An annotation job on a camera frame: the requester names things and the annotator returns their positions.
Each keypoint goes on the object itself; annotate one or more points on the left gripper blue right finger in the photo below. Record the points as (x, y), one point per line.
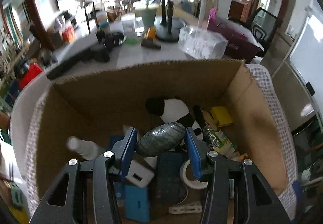
(197, 150)

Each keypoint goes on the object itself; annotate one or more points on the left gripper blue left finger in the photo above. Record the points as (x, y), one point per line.
(123, 151)

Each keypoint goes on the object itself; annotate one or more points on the grey oval stone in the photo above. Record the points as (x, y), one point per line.
(160, 139)

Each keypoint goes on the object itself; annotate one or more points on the colourful cartoon package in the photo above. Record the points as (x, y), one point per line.
(220, 142)

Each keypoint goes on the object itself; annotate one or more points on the white power adapter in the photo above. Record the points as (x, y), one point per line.
(139, 175)

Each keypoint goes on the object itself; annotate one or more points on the white spray bottle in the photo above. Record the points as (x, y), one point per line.
(86, 149)

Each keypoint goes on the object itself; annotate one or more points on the yellow box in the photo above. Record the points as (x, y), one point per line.
(221, 116)

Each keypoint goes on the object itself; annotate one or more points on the dark blue remote control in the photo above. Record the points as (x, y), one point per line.
(169, 175)

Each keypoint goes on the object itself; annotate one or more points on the panda plush toy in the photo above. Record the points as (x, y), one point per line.
(173, 110)

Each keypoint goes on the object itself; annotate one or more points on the brown cardboard box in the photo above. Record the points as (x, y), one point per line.
(83, 191)

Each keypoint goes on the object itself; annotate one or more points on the quilted patterned bedspread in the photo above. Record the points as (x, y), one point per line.
(277, 125)

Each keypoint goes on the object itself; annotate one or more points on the clear tissue box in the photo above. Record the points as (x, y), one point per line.
(201, 44)

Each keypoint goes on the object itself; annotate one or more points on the green plastic cup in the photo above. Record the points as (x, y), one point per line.
(148, 16)

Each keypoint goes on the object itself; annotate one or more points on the black office chair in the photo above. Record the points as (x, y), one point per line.
(263, 26)

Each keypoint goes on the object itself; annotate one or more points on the white board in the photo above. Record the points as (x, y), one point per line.
(306, 57)

